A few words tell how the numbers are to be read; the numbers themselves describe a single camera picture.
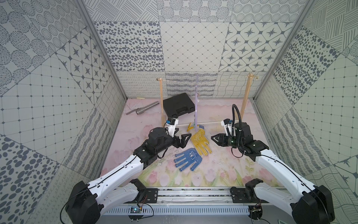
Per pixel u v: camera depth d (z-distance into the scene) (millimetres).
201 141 926
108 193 433
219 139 718
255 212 727
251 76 701
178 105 1122
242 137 608
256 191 624
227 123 722
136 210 716
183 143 661
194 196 757
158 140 565
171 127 658
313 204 383
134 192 605
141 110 1086
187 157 881
